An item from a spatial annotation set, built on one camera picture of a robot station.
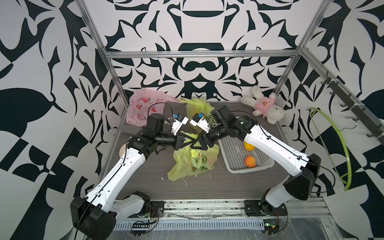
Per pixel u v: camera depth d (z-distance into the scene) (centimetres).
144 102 115
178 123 62
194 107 96
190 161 70
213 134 61
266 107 108
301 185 41
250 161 83
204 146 61
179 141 59
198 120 62
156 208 74
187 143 65
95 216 37
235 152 94
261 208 67
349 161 59
